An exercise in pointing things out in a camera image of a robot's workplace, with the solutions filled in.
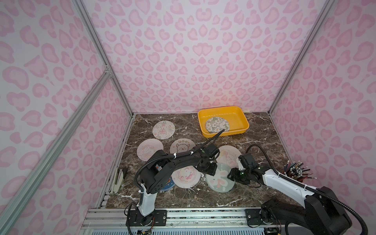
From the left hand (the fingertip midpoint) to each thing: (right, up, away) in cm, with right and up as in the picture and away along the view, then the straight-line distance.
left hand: (213, 173), depth 88 cm
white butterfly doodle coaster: (-34, +25, +22) cm, 48 cm away
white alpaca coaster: (-20, +15, +14) cm, 28 cm away
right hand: (+10, -2, -2) cm, 11 cm away
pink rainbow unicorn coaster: (-44, +13, +13) cm, 47 cm away
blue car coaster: (-26, -5, -4) cm, 27 cm away
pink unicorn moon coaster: (+11, +9, +8) cm, 17 cm away
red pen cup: (+40, +2, -16) cm, 43 cm away
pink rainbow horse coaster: (-16, -2, 0) cm, 16 cm away
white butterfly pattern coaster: (+6, +29, +23) cm, 38 cm away
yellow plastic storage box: (+24, +32, +29) cm, 49 cm away
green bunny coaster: (+4, -4, -4) cm, 7 cm away
